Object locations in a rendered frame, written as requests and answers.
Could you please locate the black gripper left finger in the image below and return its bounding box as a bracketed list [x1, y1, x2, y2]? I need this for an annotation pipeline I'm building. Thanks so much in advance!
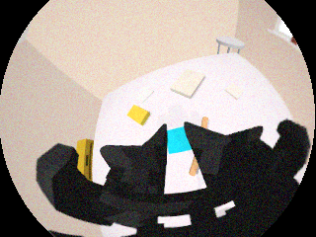
[100, 123, 169, 194]

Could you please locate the yellow rectangular block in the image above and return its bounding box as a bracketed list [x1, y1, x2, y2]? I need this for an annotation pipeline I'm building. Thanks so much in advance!
[127, 106, 150, 125]

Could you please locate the orange flat bar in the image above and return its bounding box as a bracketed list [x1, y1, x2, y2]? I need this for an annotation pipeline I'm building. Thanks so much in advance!
[189, 118, 208, 177]

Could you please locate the beige rectangular block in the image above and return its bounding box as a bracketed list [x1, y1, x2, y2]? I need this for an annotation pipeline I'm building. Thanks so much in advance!
[170, 70, 205, 99]

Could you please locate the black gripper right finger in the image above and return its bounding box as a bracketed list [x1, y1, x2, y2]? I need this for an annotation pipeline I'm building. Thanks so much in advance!
[183, 121, 264, 187]

